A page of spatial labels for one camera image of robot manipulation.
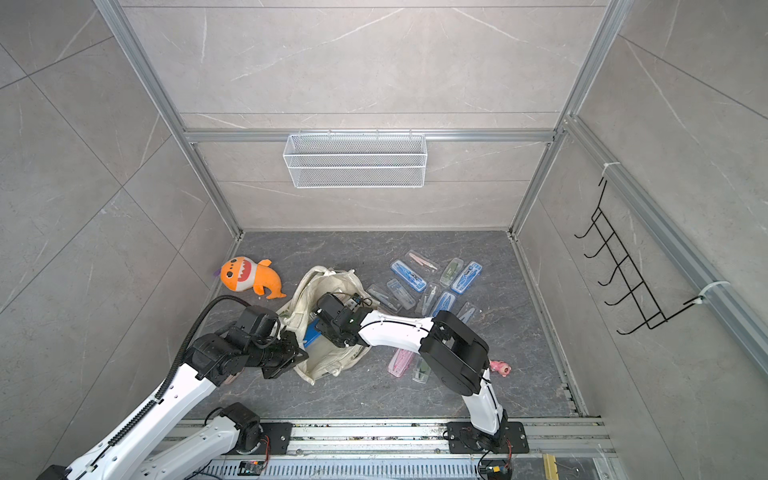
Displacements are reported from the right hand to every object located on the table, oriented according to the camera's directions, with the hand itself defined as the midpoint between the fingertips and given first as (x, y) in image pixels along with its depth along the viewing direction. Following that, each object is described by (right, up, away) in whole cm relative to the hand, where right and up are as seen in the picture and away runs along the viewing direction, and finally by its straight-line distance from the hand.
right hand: (321, 328), depth 86 cm
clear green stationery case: (+43, +15, +19) cm, 49 cm away
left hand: (+2, -2, -13) cm, 14 cm away
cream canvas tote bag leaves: (-2, +8, -15) cm, 17 cm away
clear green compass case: (+29, -12, -3) cm, 32 cm away
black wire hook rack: (+73, +15, -24) cm, 78 cm away
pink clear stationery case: (+23, -10, -1) cm, 25 cm away
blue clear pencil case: (+26, +15, +20) cm, 36 cm away
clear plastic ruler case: (+25, +7, +13) cm, 29 cm away
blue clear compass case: (+47, +14, +18) cm, 52 cm away
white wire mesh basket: (+7, +54, +14) cm, 56 cm away
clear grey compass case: (+33, +7, +12) cm, 36 cm away
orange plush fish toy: (-29, +15, +11) cm, 34 cm away
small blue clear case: (+38, +5, +12) cm, 41 cm away
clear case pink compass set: (+32, +19, +24) cm, 45 cm away
